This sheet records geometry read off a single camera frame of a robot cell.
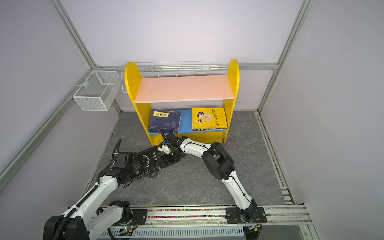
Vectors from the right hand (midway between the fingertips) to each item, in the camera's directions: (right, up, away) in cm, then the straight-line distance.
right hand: (165, 166), depth 90 cm
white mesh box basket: (-46, +47, +8) cm, 67 cm away
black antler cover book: (-10, +4, +1) cm, 11 cm away
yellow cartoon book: (+27, +30, 0) cm, 40 cm away
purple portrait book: (-6, -3, -3) cm, 7 cm away
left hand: (-16, 0, -4) cm, 16 cm away
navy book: (+3, +28, -1) cm, 28 cm away
